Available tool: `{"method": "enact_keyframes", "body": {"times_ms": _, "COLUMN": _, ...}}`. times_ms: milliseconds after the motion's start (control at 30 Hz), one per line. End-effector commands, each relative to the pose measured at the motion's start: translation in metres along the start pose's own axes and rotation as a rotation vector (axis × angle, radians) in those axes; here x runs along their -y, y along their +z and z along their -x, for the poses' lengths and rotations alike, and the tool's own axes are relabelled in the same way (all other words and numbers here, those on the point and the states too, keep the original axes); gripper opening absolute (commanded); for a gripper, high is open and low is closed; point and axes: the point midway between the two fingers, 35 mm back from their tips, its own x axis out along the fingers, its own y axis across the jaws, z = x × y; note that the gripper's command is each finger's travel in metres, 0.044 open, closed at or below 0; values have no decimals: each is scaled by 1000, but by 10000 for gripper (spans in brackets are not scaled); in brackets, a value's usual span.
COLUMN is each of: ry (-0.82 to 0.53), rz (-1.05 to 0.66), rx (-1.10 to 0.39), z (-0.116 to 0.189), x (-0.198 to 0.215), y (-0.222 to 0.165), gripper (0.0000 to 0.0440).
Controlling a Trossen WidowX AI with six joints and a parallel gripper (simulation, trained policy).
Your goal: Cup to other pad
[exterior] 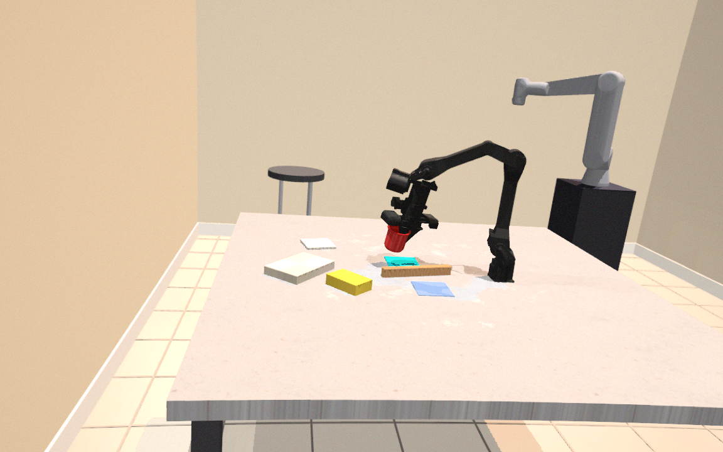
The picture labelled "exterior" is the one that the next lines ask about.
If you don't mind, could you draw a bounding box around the red cup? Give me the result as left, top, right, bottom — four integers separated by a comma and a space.
384, 225, 411, 252

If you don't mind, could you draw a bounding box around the yellow rectangular block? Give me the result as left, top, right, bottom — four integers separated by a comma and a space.
326, 269, 373, 296

